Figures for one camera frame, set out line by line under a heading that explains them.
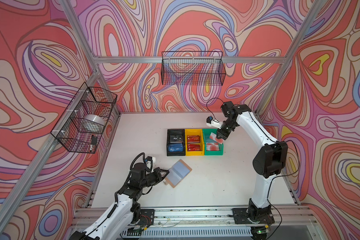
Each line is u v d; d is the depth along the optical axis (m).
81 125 0.73
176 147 0.97
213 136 0.87
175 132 1.04
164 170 0.79
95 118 0.74
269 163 0.51
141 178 0.66
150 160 0.75
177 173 0.88
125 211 0.55
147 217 0.73
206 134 0.98
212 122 0.79
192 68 0.96
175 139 1.02
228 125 0.73
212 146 0.98
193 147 0.99
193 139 1.02
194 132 1.01
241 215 0.73
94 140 0.73
